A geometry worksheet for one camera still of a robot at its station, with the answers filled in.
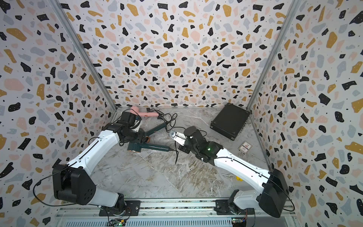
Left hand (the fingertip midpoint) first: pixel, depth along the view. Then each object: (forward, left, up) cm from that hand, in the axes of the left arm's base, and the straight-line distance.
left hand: (141, 137), depth 85 cm
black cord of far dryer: (+27, -17, -12) cm, 34 cm away
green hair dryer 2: (-7, +1, +1) cm, 7 cm away
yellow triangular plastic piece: (-21, -57, -14) cm, 63 cm away
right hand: (-5, -24, +8) cm, 26 cm away
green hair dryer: (+12, 0, -12) cm, 18 cm away
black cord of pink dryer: (+37, +6, -15) cm, 41 cm away
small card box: (0, -67, -14) cm, 68 cm away
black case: (+20, -60, -10) cm, 64 cm away
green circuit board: (-41, +7, -15) cm, 44 cm away
